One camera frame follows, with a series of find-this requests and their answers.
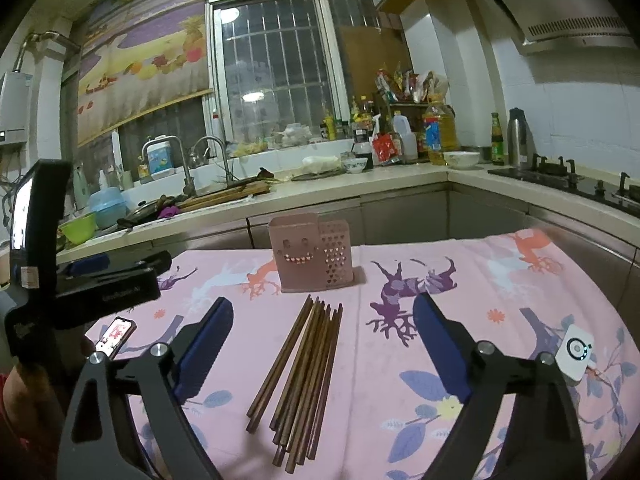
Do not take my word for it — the chrome sink faucet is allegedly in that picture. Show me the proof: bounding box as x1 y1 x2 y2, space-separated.
141 136 195 197
189 136 234 186

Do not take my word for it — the pink utensil holder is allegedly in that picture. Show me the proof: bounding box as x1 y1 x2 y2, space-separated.
268 214 354 292

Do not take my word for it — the white gas water heater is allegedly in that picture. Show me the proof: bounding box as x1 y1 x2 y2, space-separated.
0 72 32 146

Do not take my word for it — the range hood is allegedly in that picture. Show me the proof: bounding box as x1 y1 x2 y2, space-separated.
485 0 637 54

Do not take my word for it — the large cooking oil bottle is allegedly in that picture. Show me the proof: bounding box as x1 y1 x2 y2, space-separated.
424 93 460 165

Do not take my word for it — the chrome sink faucet right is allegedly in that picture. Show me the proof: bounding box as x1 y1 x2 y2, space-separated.
189 136 234 186

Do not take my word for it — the person's left hand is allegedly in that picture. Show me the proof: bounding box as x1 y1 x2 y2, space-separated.
1 362 65 468

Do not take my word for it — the blue plastic lidded container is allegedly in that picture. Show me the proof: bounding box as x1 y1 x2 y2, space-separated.
88 186 127 230

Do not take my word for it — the green plastic bowl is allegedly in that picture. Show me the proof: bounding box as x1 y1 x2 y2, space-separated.
60 212 96 246

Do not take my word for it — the white square device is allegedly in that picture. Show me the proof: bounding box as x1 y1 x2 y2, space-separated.
555 324 594 382

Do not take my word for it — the dark soy sauce bottle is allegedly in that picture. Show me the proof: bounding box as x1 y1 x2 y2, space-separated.
352 110 373 170

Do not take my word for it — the white blue detergent jug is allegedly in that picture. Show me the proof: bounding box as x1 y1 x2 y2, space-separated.
145 136 176 180

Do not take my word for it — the pink patterned tablecloth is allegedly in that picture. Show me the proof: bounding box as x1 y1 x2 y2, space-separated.
86 227 633 480

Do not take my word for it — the barred kitchen window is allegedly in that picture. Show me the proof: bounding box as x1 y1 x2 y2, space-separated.
213 0 332 150

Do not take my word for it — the brown wooden chopstick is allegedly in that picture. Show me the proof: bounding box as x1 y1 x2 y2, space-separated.
283 305 332 474
270 298 331 450
246 299 321 435
306 304 344 460
246 296 314 422
269 298 324 432

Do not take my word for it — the steel thermos kettle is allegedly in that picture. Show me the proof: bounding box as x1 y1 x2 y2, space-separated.
508 107 534 169

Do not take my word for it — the fruit pattern window blind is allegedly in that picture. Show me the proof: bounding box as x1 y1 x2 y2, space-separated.
76 1 210 146

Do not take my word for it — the white ceramic bowl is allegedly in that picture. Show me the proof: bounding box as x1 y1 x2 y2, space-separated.
444 151 480 169

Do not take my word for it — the black gas stove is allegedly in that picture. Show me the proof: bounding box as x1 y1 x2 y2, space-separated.
488 154 640 218

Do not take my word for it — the red snack bag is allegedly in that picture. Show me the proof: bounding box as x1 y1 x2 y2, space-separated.
372 132 400 166

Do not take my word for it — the smartphone with red screen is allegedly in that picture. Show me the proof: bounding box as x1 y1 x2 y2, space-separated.
94 316 137 359

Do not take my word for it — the chrome sink faucet left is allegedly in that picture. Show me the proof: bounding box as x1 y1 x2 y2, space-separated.
141 136 195 197

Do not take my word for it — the black pan in sink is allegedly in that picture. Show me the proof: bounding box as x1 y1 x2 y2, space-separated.
117 198 164 229

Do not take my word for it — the white plastic jug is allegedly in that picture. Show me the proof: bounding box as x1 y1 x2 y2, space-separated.
393 110 419 164

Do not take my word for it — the green glass sauce bottle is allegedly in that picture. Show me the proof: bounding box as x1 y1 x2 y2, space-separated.
491 112 504 166

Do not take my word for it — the white plastic bag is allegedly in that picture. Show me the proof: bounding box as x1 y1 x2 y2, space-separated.
302 155 342 174

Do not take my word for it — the wooden cutting board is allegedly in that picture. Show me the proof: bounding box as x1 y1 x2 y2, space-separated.
178 181 270 212

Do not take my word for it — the yellow condiment bottle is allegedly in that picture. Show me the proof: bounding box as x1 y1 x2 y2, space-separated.
324 112 337 141

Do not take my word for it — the small patterned bowl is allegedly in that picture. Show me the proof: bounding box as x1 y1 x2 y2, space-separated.
343 157 369 174

